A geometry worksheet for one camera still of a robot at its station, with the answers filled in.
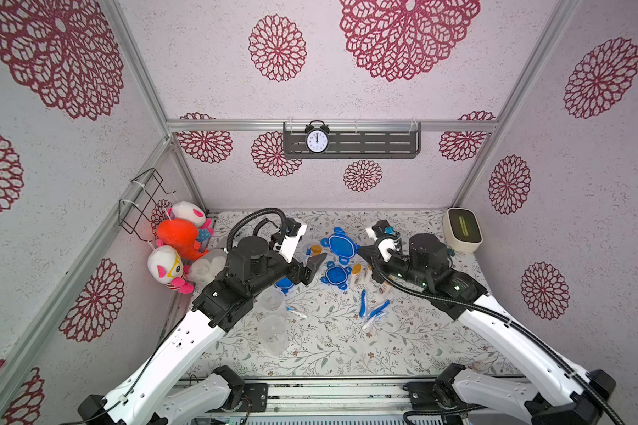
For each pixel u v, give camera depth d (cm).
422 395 73
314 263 57
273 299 93
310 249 95
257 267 47
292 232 52
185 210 95
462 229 106
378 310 90
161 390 38
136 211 76
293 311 90
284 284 97
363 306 92
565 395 38
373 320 87
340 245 70
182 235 87
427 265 52
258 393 75
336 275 100
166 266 79
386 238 56
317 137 90
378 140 97
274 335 85
